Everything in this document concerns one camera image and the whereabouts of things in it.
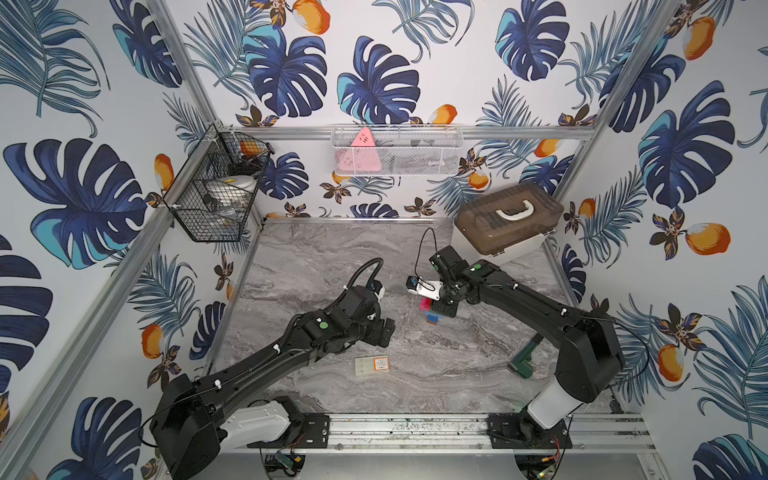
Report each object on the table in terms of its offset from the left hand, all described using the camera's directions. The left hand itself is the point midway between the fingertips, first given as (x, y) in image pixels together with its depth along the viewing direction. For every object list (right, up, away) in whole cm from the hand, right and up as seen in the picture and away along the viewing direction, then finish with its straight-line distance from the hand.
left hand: (382, 319), depth 78 cm
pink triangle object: (-6, +47, +12) cm, 49 cm away
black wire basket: (-48, +33, +6) cm, 59 cm away
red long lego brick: (+12, +5, -1) cm, 13 cm away
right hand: (+17, +5, +10) cm, 20 cm away
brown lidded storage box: (+38, +28, +15) cm, 49 cm away
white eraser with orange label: (-3, -14, +6) cm, 16 cm away
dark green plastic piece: (+39, -13, +6) cm, 42 cm away
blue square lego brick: (+14, -2, +11) cm, 19 cm away
